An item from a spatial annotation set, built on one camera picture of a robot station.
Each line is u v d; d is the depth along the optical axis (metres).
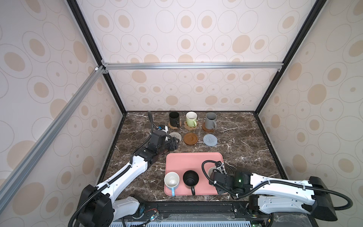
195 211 0.75
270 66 0.90
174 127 1.09
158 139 0.60
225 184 0.56
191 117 1.05
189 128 1.09
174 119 1.04
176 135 1.05
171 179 0.83
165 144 0.66
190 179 0.83
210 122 1.02
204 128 1.09
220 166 0.68
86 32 0.76
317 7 0.68
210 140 1.03
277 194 0.47
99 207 0.39
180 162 0.92
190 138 1.03
